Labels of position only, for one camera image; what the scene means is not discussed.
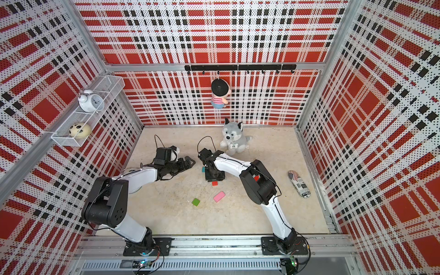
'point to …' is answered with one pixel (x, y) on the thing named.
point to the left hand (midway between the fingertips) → (192, 164)
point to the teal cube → (203, 169)
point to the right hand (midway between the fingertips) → (216, 178)
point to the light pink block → (219, 196)
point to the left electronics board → (142, 264)
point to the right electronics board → (291, 263)
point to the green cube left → (196, 201)
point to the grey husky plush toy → (234, 140)
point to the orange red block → (215, 183)
